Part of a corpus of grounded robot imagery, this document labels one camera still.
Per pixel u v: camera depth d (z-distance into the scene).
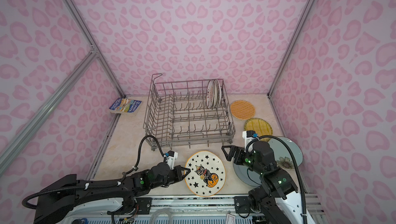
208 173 0.79
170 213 0.71
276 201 0.46
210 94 1.10
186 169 0.76
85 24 0.83
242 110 1.10
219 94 0.95
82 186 0.46
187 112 1.07
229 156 0.61
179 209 0.72
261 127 1.01
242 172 0.82
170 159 0.74
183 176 0.73
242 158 0.61
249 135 0.62
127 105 1.11
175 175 0.69
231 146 0.61
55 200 0.44
